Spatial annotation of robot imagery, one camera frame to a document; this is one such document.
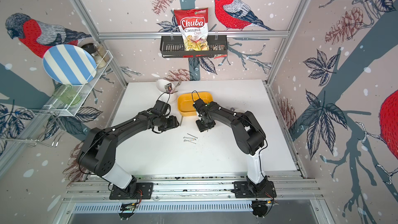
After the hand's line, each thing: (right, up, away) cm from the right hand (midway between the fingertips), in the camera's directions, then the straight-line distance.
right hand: (203, 127), depth 94 cm
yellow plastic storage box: (-13, +15, +13) cm, 24 cm away
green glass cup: (-63, +20, -25) cm, 71 cm away
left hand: (-15, +4, -4) cm, 16 cm away
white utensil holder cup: (-26, +22, +13) cm, 36 cm away
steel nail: (-14, +4, +5) cm, 16 cm away
